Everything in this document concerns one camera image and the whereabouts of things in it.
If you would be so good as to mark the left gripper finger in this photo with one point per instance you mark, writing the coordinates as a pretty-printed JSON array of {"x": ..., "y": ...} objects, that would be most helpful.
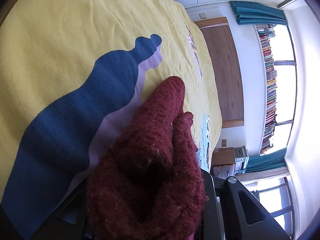
[{"x": 232, "y": 212}]

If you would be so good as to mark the dark red knit sweater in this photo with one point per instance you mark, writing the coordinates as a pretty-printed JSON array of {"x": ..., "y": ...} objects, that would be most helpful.
[{"x": 148, "y": 184}]

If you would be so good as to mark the wooden drawer cabinet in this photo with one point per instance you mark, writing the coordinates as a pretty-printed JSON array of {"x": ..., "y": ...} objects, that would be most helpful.
[{"x": 223, "y": 163}]

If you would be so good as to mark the white printer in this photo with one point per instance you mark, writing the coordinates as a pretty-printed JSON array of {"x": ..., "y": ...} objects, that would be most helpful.
[{"x": 241, "y": 159}]

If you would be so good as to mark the right teal curtain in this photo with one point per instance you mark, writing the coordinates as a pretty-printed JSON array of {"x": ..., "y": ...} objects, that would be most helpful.
[{"x": 272, "y": 161}]

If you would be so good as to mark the teal curtain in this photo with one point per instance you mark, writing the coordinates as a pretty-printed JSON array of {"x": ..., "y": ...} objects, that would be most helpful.
[
  {"x": 272, "y": 161},
  {"x": 255, "y": 13}
]

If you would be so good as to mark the wooden headboard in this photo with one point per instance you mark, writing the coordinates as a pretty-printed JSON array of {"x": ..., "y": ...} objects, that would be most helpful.
[{"x": 226, "y": 67}]

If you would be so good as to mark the row of books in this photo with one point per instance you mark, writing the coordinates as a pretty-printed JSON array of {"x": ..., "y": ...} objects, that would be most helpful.
[{"x": 266, "y": 32}]

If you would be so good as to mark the left teal curtain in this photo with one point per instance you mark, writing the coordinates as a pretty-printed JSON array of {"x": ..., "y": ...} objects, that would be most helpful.
[{"x": 255, "y": 13}]

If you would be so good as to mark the yellow dinosaur bedspread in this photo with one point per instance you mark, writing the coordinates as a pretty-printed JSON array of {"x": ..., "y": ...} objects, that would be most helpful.
[{"x": 73, "y": 72}]

